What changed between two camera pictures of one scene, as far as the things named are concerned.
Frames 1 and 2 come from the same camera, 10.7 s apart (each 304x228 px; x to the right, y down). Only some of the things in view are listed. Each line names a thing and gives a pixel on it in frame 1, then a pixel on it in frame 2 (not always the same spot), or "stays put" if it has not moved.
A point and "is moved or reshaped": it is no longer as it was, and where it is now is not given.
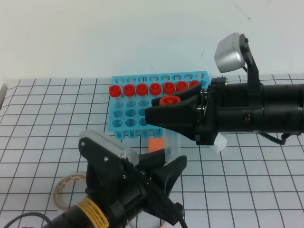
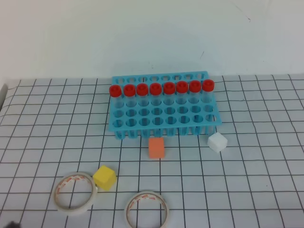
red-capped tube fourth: x=155 y=89 stays put
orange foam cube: x=156 y=144 stays put
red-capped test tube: x=171 y=138 is moved or reshaped
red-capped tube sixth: x=182 y=85 stays put
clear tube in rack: x=115 y=91 stays put
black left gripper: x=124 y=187 -> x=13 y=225
